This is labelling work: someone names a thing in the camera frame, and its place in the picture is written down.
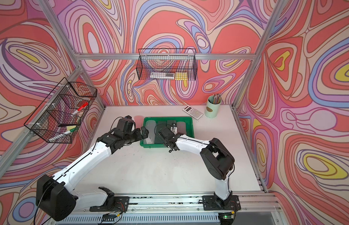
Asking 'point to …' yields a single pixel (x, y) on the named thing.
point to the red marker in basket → (82, 106)
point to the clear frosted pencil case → (150, 124)
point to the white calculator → (193, 112)
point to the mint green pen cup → (212, 106)
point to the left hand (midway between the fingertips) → (144, 133)
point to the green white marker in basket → (67, 132)
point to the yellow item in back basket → (181, 76)
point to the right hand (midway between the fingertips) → (172, 143)
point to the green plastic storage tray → (159, 143)
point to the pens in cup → (216, 98)
